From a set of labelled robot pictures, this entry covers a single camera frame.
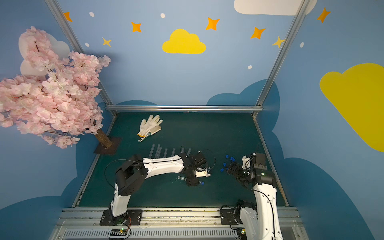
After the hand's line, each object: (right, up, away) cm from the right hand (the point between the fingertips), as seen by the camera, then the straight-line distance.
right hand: (233, 171), depth 78 cm
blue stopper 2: (+4, +3, +18) cm, 18 cm away
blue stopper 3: (+5, +2, +17) cm, 18 cm away
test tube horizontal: (-35, +7, +20) cm, 41 cm away
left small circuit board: (-58, -29, -5) cm, 65 cm away
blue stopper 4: (-2, 0, +15) cm, 15 cm away
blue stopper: (+1, +4, +19) cm, 20 cm away
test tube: (-27, -8, +9) cm, 29 cm away
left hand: (-20, -6, +10) cm, 23 cm away
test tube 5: (-29, +8, +21) cm, 37 cm away
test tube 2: (-49, +8, +21) cm, 54 cm away
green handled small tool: (-59, +14, +26) cm, 66 cm away
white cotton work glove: (-53, +25, +35) cm, 68 cm away
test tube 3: (-46, +7, +20) cm, 51 cm away
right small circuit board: (+3, -30, -5) cm, 30 cm away
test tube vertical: (-44, +7, +20) cm, 49 cm away
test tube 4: (-40, +6, +20) cm, 45 cm away
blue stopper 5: (-4, -3, +13) cm, 13 cm away
